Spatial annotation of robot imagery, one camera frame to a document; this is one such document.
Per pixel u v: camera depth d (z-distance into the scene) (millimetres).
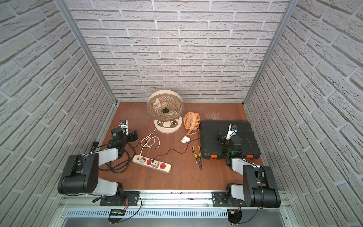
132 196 747
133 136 841
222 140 808
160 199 763
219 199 734
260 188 417
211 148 850
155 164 792
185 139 947
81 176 443
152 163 789
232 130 769
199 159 874
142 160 828
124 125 806
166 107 838
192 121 941
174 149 881
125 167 850
